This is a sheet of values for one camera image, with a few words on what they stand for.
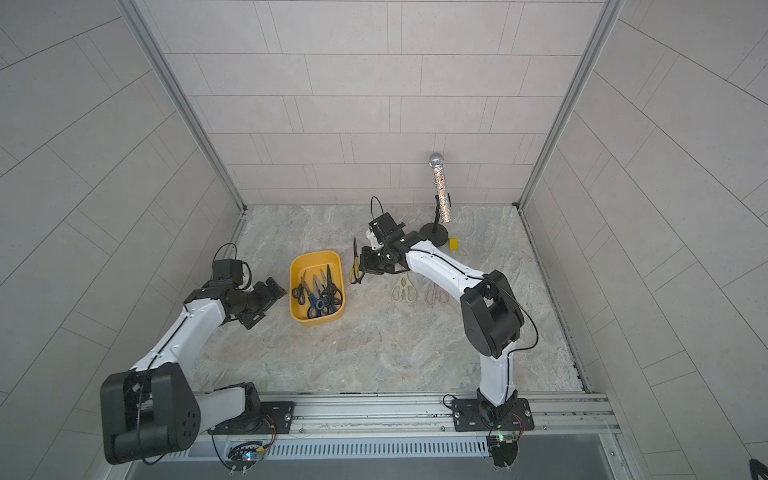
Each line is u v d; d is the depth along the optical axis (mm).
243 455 656
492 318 480
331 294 913
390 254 638
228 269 661
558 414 726
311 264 987
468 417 708
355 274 846
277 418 702
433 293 926
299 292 899
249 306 738
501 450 667
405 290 934
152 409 394
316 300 895
